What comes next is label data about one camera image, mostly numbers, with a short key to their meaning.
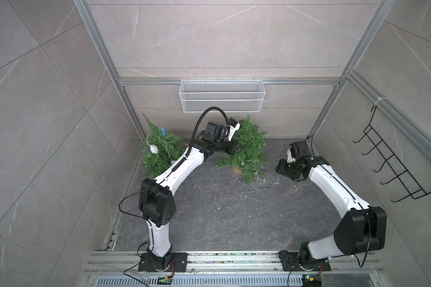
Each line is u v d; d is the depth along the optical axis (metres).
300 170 0.61
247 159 0.85
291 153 0.70
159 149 0.76
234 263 0.74
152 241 0.58
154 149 0.73
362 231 0.42
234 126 0.72
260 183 0.96
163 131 0.79
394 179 0.66
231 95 1.00
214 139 0.65
